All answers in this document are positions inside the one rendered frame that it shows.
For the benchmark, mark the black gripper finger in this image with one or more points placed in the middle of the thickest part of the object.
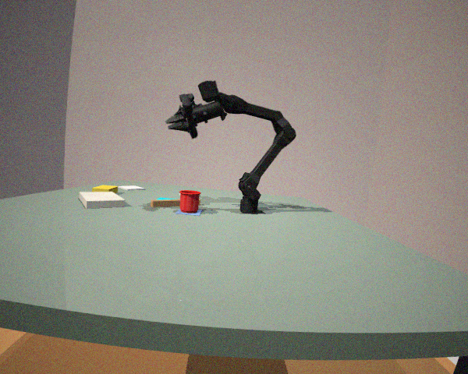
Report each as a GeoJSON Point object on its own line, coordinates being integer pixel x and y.
{"type": "Point", "coordinates": [182, 126]}
{"type": "Point", "coordinates": [177, 117]}

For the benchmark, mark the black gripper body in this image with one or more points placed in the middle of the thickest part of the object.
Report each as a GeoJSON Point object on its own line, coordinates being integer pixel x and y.
{"type": "Point", "coordinates": [193, 115]}

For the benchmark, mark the red cup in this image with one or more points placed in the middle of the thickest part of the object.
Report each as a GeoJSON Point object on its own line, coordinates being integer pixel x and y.
{"type": "Point", "coordinates": [189, 201]}

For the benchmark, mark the orange flat bar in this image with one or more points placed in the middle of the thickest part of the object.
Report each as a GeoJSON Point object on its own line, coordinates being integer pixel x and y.
{"type": "Point", "coordinates": [165, 202]}

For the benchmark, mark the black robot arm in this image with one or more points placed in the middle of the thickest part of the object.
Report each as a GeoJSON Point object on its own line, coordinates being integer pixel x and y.
{"type": "Point", "coordinates": [232, 104]}

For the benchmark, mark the yellow rectangular block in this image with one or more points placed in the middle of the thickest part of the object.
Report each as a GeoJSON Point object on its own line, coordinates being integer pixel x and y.
{"type": "Point", "coordinates": [105, 188]}

